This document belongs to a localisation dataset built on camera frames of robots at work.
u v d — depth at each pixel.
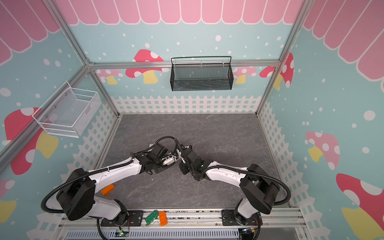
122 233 0.73
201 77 1.39
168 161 0.78
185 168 0.76
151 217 0.74
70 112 1.17
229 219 0.74
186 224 0.74
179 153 0.76
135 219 0.74
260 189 0.44
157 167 0.73
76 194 0.43
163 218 0.74
